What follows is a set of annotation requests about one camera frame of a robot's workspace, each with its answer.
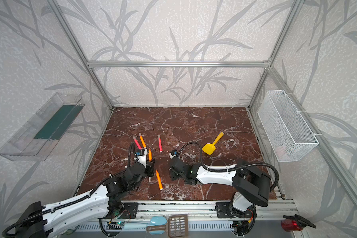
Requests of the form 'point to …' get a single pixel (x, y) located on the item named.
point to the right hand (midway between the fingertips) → (170, 165)
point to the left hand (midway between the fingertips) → (157, 156)
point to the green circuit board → (114, 225)
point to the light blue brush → (155, 220)
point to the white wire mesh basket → (287, 135)
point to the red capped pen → (160, 144)
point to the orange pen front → (159, 181)
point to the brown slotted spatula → (177, 225)
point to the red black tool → (295, 222)
